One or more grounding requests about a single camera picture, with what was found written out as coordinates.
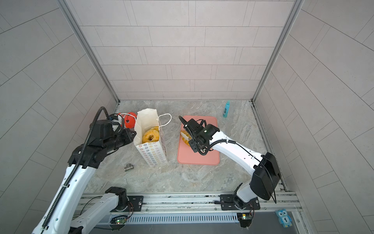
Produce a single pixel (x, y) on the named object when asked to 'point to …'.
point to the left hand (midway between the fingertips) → (140, 130)
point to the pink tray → (185, 156)
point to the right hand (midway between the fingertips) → (196, 145)
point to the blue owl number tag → (285, 220)
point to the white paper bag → (149, 154)
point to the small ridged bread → (185, 136)
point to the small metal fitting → (129, 166)
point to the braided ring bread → (154, 131)
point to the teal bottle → (226, 109)
